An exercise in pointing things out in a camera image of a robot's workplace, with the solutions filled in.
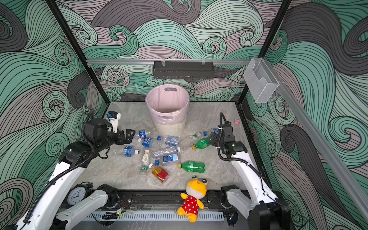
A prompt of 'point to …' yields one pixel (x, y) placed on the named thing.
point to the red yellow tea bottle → (158, 172)
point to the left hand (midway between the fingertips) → (126, 129)
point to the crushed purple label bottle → (159, 153)
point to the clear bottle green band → (187, 141)
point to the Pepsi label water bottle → (143, 134)
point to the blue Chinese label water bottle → (148, 142)
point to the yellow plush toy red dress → (196, 189)
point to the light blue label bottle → (172, 140)
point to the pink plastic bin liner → (168, 104)
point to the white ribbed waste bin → (176, 129)
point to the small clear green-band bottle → (143, 171)
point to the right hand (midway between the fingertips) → (218, 138)
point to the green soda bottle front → (192, 166)
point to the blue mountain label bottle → (170, 158)
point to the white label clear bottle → (146, 155)
